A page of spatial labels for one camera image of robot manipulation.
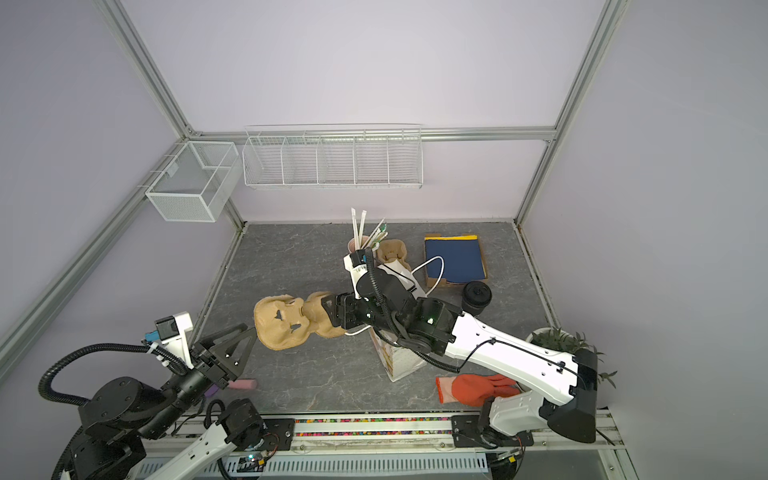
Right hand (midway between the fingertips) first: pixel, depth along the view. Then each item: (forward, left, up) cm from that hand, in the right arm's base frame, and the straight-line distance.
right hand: (331, 302), depth 63 cm
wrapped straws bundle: (+32, -6, -15) cm, 36 cm away
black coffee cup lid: (+14, -37, -20) cm, 45 cm away
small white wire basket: (+46, +52, -4) cm, 70 cm away
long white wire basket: (+56, +8, 0) cm, 57 cm away
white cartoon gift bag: (-7, -13, -13) cm, 20 cm away
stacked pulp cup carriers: (+38, -10, -28) cm, 48 cm away
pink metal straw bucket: (+35, +2, -20) cm, 40 cm away
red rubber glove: (-10, -35, -30) cm, 47 cm away
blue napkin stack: (+37, -37, -30) cm, 60 cm away
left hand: (-8, +13, +3) cm, 16 cm away
